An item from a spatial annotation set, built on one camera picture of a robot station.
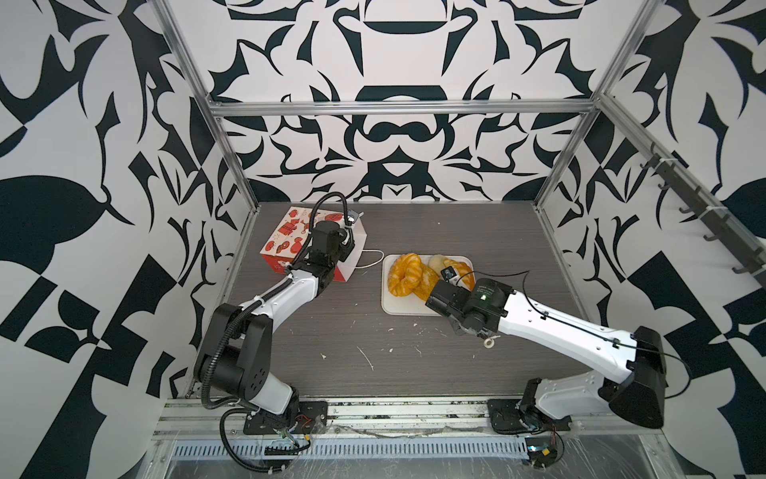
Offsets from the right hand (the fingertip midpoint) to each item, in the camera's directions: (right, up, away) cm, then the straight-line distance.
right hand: (466, 313), depth 76 cm
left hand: (-34, +23, +12) cm, 43 cm away
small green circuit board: (+16, -31, -5) cm, 36 cm away
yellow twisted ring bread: (-14, +8, +15) cm, 22 cm away
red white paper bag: (-52, +20, +20) cm, 59 cm away
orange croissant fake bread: (-3, +11, -9) cm, 14 cm away
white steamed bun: (-4, +11, +22) cm, 25 cm away
